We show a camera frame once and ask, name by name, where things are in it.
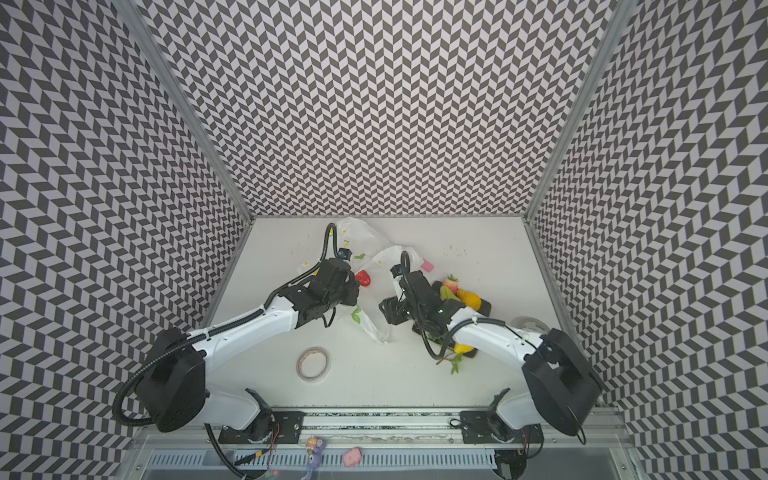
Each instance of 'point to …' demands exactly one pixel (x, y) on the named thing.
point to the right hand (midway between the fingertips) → (389, 311)
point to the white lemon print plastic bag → (373, 257)
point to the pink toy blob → (352, 457)
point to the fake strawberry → (452, 283)
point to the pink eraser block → (427, 266)
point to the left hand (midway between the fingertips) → (354, 285)
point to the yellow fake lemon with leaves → (458, 350)
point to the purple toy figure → (314, 448)
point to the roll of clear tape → (313, 364)
